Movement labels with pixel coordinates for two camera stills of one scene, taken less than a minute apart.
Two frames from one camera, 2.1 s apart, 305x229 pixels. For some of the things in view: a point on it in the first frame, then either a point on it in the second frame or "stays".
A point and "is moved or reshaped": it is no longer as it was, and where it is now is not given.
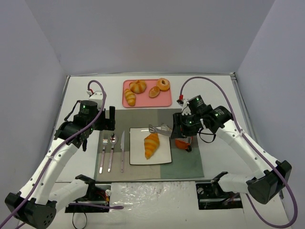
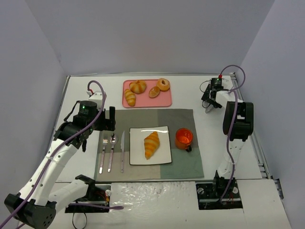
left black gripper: (111, 118) stays
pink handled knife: (122, 152) stays
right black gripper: (176, 125) → (212, 96)
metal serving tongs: (163, 129) is moved or reshaped
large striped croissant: (151, 143) stays
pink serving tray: (146, 92) stays
